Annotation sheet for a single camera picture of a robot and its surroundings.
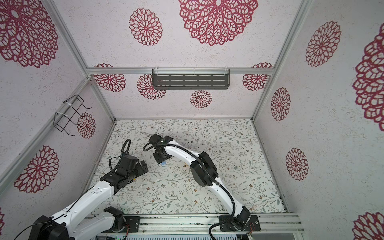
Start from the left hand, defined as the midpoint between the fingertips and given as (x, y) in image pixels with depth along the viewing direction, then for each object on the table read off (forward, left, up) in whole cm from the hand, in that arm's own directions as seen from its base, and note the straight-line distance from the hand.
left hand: (140, 170), depth 86 cm
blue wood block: (+7, -12, -5) cm, 15 cm away
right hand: (+10, -10, -3) cm, 14 cm away
